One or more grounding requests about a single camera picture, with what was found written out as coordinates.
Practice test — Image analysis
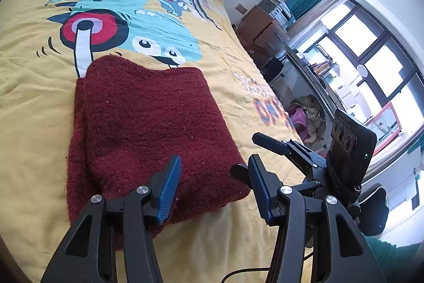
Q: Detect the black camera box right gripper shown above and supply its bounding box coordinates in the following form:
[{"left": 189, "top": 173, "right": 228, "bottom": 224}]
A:
[{"left": 326, "top": 108, "right": 377, "bottom": 192}]

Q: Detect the grey printer on chest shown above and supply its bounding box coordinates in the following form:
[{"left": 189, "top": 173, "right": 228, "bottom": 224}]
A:
[{"left": 258, "top": 0, "right": 295, "bottom": 29}]

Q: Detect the dark red knitted sweater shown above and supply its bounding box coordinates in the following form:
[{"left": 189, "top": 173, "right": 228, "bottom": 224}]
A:
[{"left": 66, "top": 55, "right": 250, "bottom": 224}]

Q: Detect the purple plastic stool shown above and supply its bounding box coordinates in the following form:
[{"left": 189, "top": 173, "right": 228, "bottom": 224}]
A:
[{"left": 288, "top": 105, "right": 310, "bottom": 140}]

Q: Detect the black cable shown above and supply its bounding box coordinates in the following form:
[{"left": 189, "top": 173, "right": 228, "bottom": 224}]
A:
[{"left": 220, "top": 251, "right": 314, "bottom": 283}]

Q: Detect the wooden drawer chest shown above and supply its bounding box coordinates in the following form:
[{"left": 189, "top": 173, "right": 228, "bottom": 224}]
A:
[{"left": 235, "top": 6, "right": 290, "bottom": 68}]

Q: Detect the cluttered desk under window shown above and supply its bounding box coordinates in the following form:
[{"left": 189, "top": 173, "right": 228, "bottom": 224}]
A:
[{"left": 284, "top": 52, "right": 400, "bottom": 154}]

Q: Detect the yellow cartoon print bedspread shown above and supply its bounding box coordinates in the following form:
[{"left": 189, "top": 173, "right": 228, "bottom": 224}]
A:
[{"left": 1, "top": 0, "right": 303, "bottom": 282}]

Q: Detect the window with dark frame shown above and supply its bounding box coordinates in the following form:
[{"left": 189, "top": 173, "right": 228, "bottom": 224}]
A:
[{"left": 295, "top": 0, "right": 423, "bottom": 137}]

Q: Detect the pile of beige clothes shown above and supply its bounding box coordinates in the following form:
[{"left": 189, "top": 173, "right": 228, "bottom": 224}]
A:
[{"left": 290, "top": 94, "right": 326, "bottom": 144}]

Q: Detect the black bag hanging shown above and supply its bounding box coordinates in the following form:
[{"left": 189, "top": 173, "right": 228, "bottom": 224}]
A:
[{"left": 260, "top": 57, "right": 285, "bottom": 83}]

